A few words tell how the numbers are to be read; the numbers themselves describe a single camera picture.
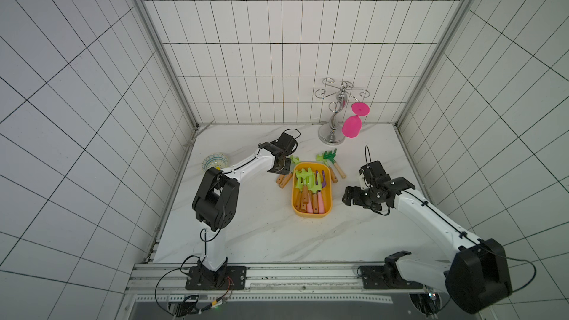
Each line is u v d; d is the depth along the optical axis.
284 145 0.74
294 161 1.01
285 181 0.95
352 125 0.96
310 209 0.87
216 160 1.03
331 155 1.06
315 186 0.94
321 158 1.06
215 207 0.50
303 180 0.94
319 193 0.92
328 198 0.89
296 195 0.92
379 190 0.60
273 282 0.73
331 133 1.14
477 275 0.39
